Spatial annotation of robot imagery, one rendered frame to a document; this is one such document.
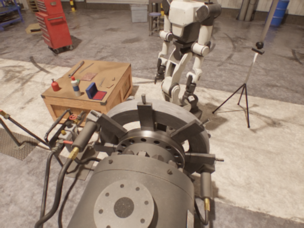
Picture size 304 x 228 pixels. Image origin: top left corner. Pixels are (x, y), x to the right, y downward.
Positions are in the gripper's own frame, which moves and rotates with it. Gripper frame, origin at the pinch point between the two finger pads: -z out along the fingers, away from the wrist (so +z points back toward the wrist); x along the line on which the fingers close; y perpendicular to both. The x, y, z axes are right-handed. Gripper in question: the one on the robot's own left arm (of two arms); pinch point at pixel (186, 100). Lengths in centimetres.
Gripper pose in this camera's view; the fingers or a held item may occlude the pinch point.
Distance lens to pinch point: 170.6
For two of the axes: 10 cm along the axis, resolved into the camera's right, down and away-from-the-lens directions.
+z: 1.6, -8.2, -5.5
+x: -8.0, 2.2, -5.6
